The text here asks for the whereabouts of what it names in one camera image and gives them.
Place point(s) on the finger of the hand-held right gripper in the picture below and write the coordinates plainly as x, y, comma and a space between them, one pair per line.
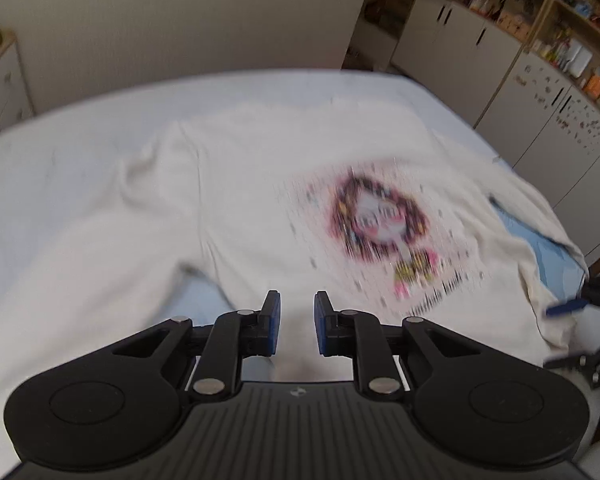
575, 360
567, 306

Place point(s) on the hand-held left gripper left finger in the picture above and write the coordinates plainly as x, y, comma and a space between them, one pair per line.
274, 325

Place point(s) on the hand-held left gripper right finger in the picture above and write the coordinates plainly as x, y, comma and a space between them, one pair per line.
322, 325

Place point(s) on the white printed sweatshirt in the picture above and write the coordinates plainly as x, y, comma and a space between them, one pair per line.
260, 195

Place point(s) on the white sticker-covered cabinet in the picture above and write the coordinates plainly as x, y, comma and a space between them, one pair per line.
555, 125

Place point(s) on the orange packet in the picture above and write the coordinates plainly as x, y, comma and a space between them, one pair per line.
597, 82

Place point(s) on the white container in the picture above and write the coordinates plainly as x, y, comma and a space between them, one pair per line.
577, 60

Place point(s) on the white two-door cabinet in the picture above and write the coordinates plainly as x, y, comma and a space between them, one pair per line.
450, 45

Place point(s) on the white cabinets with shelves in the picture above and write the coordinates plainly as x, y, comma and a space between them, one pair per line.
545, 5

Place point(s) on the small white side cabinet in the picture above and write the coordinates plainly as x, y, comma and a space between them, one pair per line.
2, 85

